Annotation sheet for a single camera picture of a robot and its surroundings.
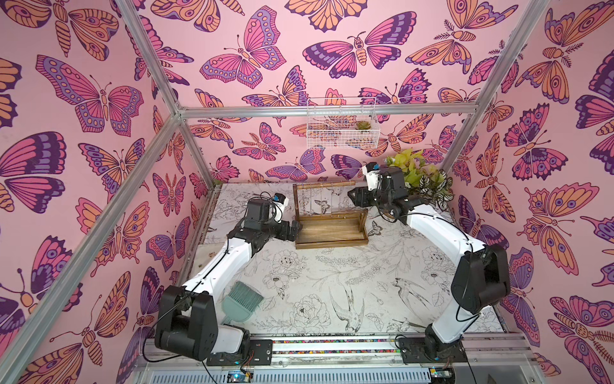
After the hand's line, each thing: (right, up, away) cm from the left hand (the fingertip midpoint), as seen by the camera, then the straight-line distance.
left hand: (293, 221), depth 86 cm
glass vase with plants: (+48, +16, +1) cm, 50 cm away
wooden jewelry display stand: (+13, +1, +21) cm, 24 cm away
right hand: (+24, +12, +1) cm, 27 cm away
